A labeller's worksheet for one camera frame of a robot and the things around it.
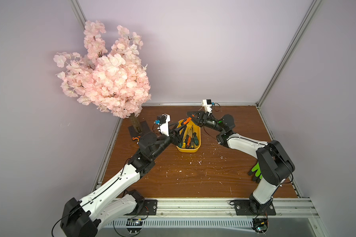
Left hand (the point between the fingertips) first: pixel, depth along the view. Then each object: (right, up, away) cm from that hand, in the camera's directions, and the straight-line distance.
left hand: (184, 125), depth 66 cm
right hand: (+2, +5, +4) cm, 7 cm away
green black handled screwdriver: (-2, -15, +28) cm, 32 cm away
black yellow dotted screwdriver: (+6, -14, +29) cm, 32 cm away
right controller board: (+37, -49, +4) cm, 62 cm away
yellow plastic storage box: (+6, -10, +34) cm, 36 cm away
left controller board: (-25, -51, +6) cm, 57 cm away
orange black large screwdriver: (+2, +2, +4) cm, 5 cm away
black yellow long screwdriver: (0, -15, +28) cm, 32 cm away
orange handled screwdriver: (+3, -13, +29) cm, 32 cm away
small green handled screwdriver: (+8, -11, +31) cm, 34 cm away
